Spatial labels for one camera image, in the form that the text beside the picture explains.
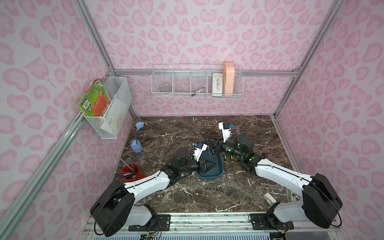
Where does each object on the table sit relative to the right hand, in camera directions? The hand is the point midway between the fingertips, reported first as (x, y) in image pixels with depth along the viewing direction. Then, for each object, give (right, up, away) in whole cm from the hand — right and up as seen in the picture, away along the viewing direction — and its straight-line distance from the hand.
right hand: (204, 139), depth 73 cm
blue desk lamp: (-42, -6, +22) cm, 48 cm away
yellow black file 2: (+7, -12, +25) cm, 28 cm away
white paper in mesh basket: (-50, +13, +13) cm, 53 cm away
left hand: (+6, -12, 0) cm, 13 cm away
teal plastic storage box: (+3, -8, +1) cm, 8 cm away
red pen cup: (-39, -19, +9) cm, 45 cm away
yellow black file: (+14, -14, +22) cm, 30 cm away
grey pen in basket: (-1, +30, +24) cm, 38 cm away
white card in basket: (+9, +33, +18) cm, 38 cm away
